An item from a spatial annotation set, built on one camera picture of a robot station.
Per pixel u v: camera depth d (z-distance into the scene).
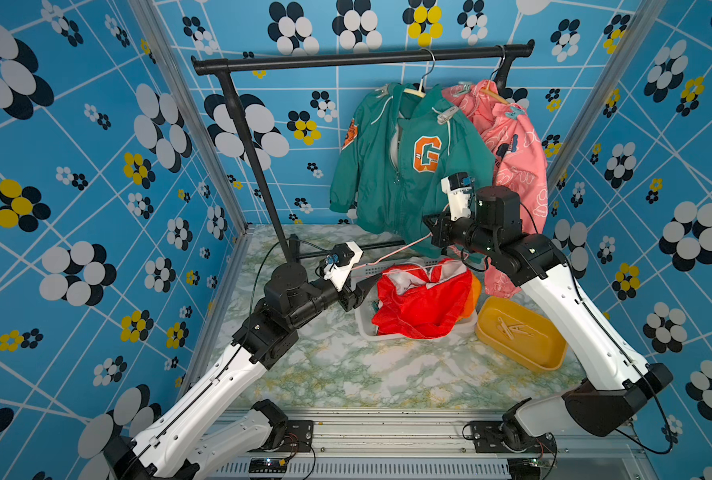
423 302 0.85
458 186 0.56
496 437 0.72
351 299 0.54
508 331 0.89
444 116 0.58
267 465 0.72
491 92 0.63
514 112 0.58
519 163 0.61
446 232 0.59
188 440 0.40
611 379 0.39
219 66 0.52
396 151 0.73
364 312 0.92
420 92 0.62
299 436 0.74
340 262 0.49
